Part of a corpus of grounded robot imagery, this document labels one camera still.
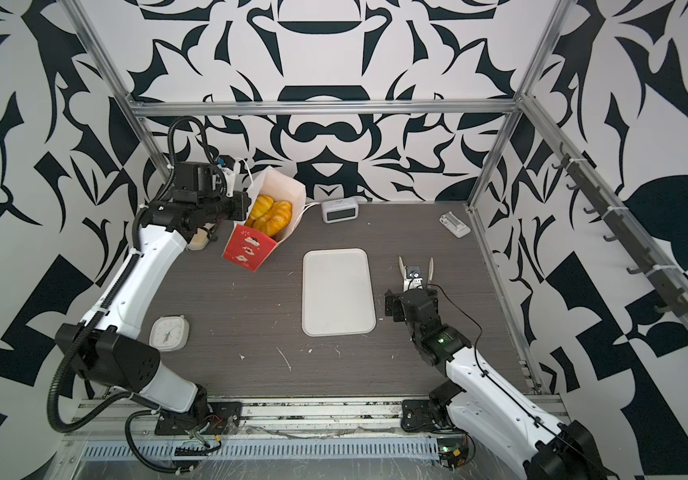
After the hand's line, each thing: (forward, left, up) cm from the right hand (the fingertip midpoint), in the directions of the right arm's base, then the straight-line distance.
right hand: (406, 288), depth 82 cm
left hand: (+16, +40, +21) cm, 48 cm away
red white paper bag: (+9, +43, +7) cm, 44 cm away
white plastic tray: (+6, +19, -13) cm, 24 cm away
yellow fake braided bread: (+24, +41, +9) cm, 48 cm away
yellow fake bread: (+19, +37, +8) cm, 42 cm away
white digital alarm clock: (+36, +19, -7) cm, 42 cm away
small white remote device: (+33, -24, -12) cm, 43 cm away
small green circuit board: (-35, -8, -14) cm, 39 cm away
